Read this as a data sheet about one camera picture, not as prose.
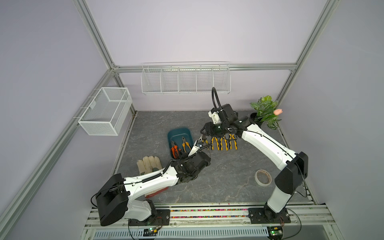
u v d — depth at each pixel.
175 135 1.05
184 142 1.00
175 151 0.96
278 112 0.81
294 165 0.44
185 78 0.99
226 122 0.60
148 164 0.91
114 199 0.40
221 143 0.99
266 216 0.67
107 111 0.84
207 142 1.02
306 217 0.75
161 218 0.74
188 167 0.60
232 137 0.68
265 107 0.91
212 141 1.02
